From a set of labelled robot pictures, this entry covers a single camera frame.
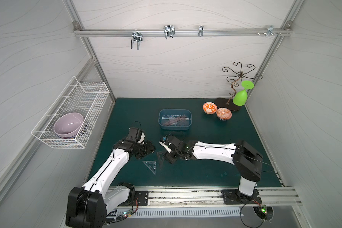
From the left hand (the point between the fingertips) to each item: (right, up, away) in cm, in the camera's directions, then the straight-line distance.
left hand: (153, 150), depth 81 cm
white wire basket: (-37, +30, -3) cm, 48 cm away
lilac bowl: (-35, +17, -20) cm, 43 cm away
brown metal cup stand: (+56, +29, +34) cm, 72 cm away
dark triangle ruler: (+19, +14, +24) cm, 34 cm away
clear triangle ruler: (-1, -10, +5) cm, 12 cm away
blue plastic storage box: (+14, +21, +29) cm, 39 cm away
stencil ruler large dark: (+7, +14, +23) cm, 28 cm away
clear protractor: (+11, +15, +24) cm, 30 cm away
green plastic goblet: (+55, +31, +9) cm, 64 cm away
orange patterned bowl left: (+40, +26, +30) cm, 57 cm away
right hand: (+8, -3, +4) cm, 9 cm away
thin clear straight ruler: (+18, +17, +25) cm, 35 cm away
